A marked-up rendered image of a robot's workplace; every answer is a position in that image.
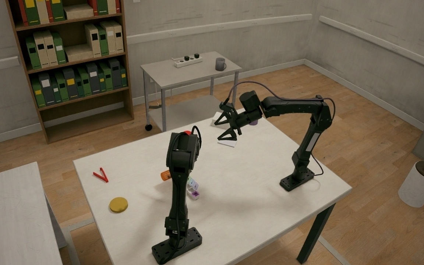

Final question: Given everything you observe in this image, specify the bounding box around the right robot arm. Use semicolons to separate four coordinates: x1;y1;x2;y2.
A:
239;90;332;190

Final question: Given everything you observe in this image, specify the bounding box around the white box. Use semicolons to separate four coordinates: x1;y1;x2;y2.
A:
212;112;230;129

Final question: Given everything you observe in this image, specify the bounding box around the yellow round disc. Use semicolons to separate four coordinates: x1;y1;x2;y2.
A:
109;197;128;213

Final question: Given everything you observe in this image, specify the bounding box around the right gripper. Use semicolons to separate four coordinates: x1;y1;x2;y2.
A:
214;102;251;141

